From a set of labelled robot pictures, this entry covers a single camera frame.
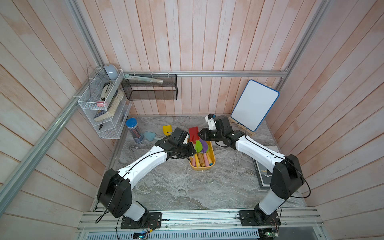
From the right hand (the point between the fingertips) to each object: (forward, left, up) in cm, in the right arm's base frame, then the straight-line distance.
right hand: (198, 133), depth 86 cm
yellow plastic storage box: (-5, -9, -14) cm, 17 cm away
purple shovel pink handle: (-2, -4, -15) cm, 16 cm away
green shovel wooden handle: (0, -1, -16) cm, 16 cm away
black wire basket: (+34, +39, +5) cm, 52 cm away
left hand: (-12, +2, -4) cm, 13 cm away
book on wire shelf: (+2, +53, +13) cm, 55 cm away
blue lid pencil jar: (+6, +41, +1) cm, 41 cm away
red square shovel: (+1, +3, -3) cm, 4 cm away
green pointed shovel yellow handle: (-3, -7, -18) cm, 19 cm away
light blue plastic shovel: (+11, +35, -17) cm, 41 cm away
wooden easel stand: (+17, -28, -11) cm, 35 cm away
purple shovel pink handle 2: (-11, +2, -15) cm, 19 cm away
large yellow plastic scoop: (-10, 0, -15) cm, 18 cm away
